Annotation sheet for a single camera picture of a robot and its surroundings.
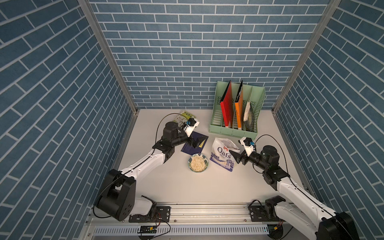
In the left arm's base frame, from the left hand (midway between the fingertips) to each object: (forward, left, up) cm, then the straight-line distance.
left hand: (204, 131), depth 79 cm
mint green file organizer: (+22, -11, -20) cm, 32 cm away
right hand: (-5, -18, -5) cm, 19 cm away
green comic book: (+28, +15, -21) cm, 38 cm away
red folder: (+16, -14, +4) cm, 22 cm away
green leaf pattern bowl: (-9, +3, -19) cm, 21 cm away
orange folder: (+17, -22, -1) cm, 28 cm away
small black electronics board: (-40, +27, -27) cm, 55 cm away
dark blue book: (+2, +9, -22) cm, 24 cm away
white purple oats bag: (-8, -9, -10) cm, 16 cm away
